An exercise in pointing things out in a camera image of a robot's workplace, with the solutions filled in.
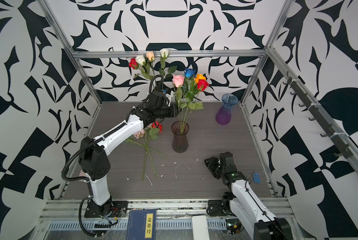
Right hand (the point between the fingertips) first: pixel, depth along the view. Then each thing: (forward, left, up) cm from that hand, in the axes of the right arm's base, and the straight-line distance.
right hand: (206, 161), depth 86 cm
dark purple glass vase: (+13, +15, 0) cm, 20 cm away
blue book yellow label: (-29, +33, -2) cm, 44 cm away
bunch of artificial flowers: (+20, +33, 0) cm, 39 cm away
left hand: (+21, +13, +24) cm, 34 cm away
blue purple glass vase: (+31, -15, +5) cm, 35 cm away
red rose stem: (+46, +41, +34) cm, 70 cm away
